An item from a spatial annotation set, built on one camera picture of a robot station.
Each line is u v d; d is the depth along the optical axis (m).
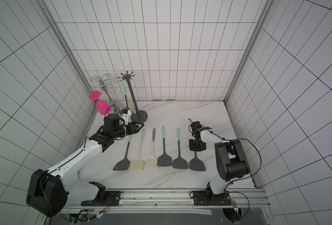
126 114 0.74
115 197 0.73
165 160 0.86
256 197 0.76
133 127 0.70
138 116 1.09
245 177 0.49
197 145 0.79
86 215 0.68
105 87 0.93
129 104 0.90
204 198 0.73
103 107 0.92
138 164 0.84
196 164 0.83
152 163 0.84
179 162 0.84
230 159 0.46
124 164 0.84
